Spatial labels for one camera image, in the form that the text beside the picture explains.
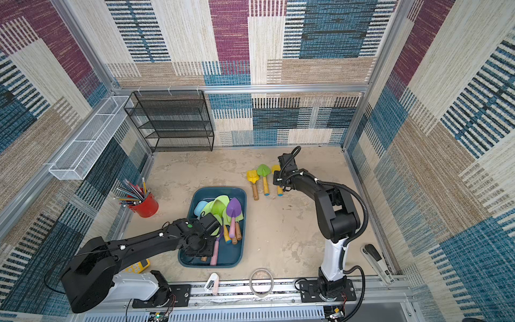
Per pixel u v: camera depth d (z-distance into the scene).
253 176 1.05
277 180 0.77
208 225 0.69
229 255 0.81
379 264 0.76
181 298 0.73
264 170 1.08
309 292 0.73
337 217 0.51
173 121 1.09
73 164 0.70
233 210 0.94
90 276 0.41
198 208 0.94
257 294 0.73
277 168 1.11
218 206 0.95
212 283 0.75
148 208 0.94
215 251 0.79
